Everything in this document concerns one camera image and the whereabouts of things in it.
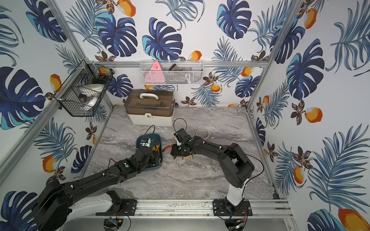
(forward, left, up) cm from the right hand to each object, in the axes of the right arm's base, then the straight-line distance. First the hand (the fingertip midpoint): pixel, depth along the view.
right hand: (174, 152), depth 90 cm
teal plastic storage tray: (+7, +13, -2) cm, 14 cm away
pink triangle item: (+37, +12, +31) cm, 49 cm away
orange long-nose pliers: (+6, +5, -4) cm, 9 cm away
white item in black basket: (+20, +47, +30) cm, 59 cm away
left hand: (-2, +10, +7) cm, 12 cm away
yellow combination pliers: (-1, -6, -5) cm, 8 cm away
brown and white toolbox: (+23, +16, +17) cm, 32 cm away
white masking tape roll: (+18, -23, -3) cm, 29 cm away
